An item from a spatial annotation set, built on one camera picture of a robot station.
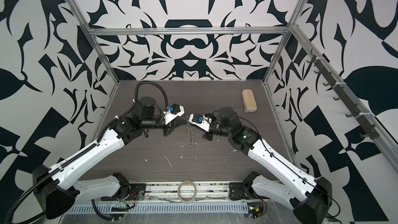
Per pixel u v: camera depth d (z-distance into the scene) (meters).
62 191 0.40
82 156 0.44
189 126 0.67
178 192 0.74
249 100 1.05
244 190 0.67
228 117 0.52
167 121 0.60
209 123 0.58
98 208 0.71
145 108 0.53
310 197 0.38
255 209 0.71
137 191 0.73
